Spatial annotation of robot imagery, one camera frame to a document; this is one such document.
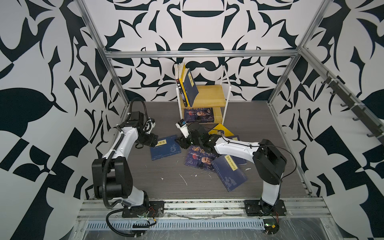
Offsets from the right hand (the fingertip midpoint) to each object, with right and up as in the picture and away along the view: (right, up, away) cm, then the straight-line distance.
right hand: (178, 136), depth 84 cm
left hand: (-17, -2, +3) cm, 17 cm away
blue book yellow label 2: (+29, -16, +2) cm, 33 cm away
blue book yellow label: (+7, +28, +3) cm, 29 cm away
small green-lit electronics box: (+45, -41, -13) cm, 62 cm away
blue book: (-9, -8, +11) cm, 16 cm away
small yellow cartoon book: (+25, +2, +18) cm, 31 cm away
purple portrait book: (+13, +12, +20) cm, 27 cm away
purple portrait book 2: (+11, -14, +5) cm, 18 cm away
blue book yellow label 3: (+29, -24, -2) cm, 38 cm away
